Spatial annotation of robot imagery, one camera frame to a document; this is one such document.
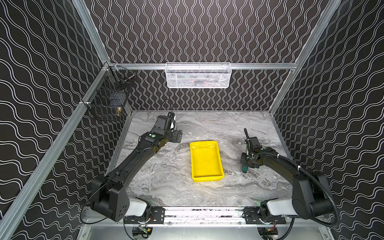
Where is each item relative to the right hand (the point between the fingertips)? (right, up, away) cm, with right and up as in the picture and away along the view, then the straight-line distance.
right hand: (246, 162), depth 90 cm
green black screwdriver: (-2, -3, -4) cm, 5 cm away
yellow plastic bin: (-24, 0, +3) cm, 24 cm away
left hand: (-41, +19, -7) cm, 45 cm away
